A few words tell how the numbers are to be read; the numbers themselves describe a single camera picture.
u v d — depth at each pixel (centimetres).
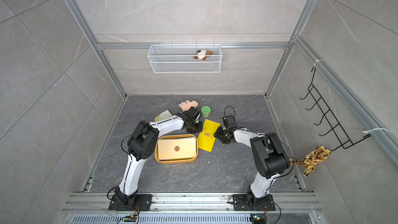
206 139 96
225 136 72
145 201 73
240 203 73
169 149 86
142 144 56
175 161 83
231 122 78
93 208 73
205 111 104
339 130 62
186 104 104
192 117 81
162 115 104
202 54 87
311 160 68
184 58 100
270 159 48
